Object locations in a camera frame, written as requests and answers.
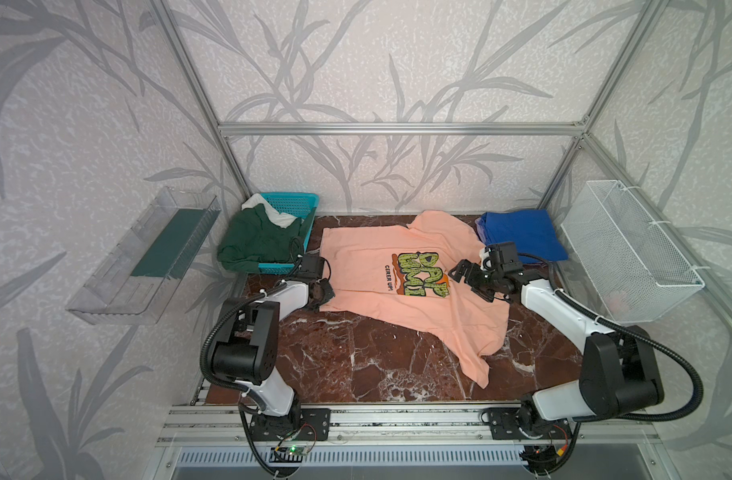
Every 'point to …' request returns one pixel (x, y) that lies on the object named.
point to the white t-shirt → (281, 219)
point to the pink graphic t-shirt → (400, 277)
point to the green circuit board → (297, 450)
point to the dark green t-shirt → (249, 238)
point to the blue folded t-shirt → (534, 232)
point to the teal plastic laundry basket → (296, 205)
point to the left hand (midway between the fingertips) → (328, 284)
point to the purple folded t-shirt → (480, 229)
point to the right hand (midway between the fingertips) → (459, 270)
